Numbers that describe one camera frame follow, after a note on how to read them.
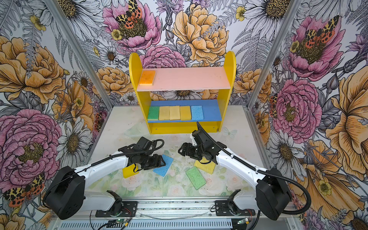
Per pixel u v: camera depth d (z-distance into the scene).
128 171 0.84
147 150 0.73
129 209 0.73
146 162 0.73
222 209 0.73
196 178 0.83
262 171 0.45
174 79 0.80
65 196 0.41
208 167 0.87
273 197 0.41
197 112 0.97
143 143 0.70
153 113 0.97
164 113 0.97
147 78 0.78
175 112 0.97
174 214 0.74
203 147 0.63
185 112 0.97
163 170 0.87
